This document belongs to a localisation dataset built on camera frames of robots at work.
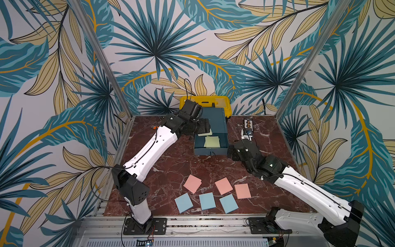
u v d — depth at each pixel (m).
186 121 0.55
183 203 0.80
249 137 0.61
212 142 0.86
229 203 0.80
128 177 0.42
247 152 0.50
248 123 1.14
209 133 0.69
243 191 0.86
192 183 0.89
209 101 1.06
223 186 0.86
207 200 0.82
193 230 0.73
